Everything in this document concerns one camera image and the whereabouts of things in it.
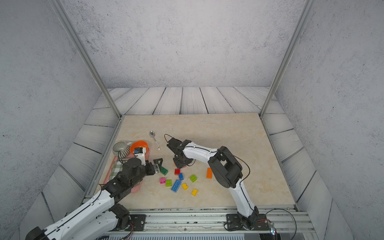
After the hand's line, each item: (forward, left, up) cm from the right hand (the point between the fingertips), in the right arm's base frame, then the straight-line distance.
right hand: (182, 164), depth 92 cm
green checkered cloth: (-3, +39, +1) cm, 39 cm away
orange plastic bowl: (+12, +29, +5) cm, 32 cm away
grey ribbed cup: (+10, +41, +1) cm, 42 cm away
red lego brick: (-5, +3, 0) cm, 6 cm away
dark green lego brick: (-6, +10, +3) cm, 12 cm away
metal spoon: (+23, +23, +1) cm, 33 cm away
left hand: (-5, +11, +12) cm, 17 cm away
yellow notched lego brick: (-16, -8, -1) cm, 18 cm away
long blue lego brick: (-13, +2, 0) cm, 14 cm away
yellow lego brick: (-13, -2, -1) cm, 13 cm away
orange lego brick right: (-6, -16, -1) cm, 17 cm away
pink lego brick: (-10, +10, 0) cm, 15 cm away
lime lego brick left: (-11, +7, -1) cm, 13 cm away
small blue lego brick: (-8, 0, 0) cm, 8 cm away
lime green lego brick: (-8, -7, -1) cm, 11 cm away
